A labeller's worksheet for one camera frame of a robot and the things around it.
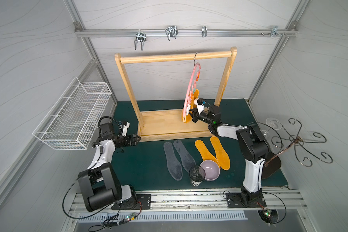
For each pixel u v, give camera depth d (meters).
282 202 0.66
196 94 0.87
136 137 0.78
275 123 0.66
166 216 0.70
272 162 0.84
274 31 0.77
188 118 0.91
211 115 0.76
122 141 0.73
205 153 0.91
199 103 0.81
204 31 0.79
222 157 0.89
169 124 1.06
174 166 0.86
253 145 0.54
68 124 0.67
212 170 0.84
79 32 0.77
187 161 0.88
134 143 0.77
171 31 0.77
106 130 0.68
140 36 0.78
